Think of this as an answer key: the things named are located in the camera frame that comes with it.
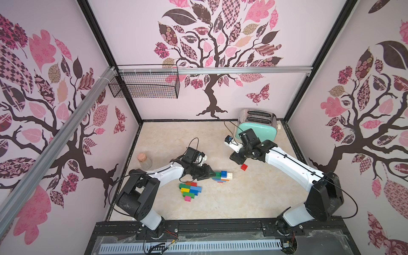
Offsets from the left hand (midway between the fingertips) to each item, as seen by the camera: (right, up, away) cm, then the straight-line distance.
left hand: (213, 178), depth 85 cm
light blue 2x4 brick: (+2, 0, 0) cm, 2 cm away
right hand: (+11, +15, 0) cm, 18 cm away
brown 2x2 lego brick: (-14, -3, +2) cm, 14 cm away
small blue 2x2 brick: (+6, +3, -2) cm, 7 cm away
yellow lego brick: (-16, -7, 0) cm, 17 cm away
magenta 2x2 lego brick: (-13, -10, -3) cm, 17 cm away
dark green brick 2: (-17, -4, +1) cm, 17 cm away
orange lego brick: (+6, -1, +1) cm, 6 cm away
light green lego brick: (-12, -8, -2) cm, 14 cm away
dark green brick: (+2, +3, -1) cm, 4 cm away
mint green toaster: (+32, +31, +12) cm, 46 cm away
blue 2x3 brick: (-11, -7, 0) cm, 13 cm away
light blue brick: (-8, -6, 0) cm, 10 cm away
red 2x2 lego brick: (-11, -4, +1) cm, 11 cm away
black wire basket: (-32, +57, +10) cm, 66 cm away
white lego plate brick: (+9, +2, -1) cm, 9 cm away
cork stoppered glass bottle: (-40, +7, +5) cm, 41 cm away
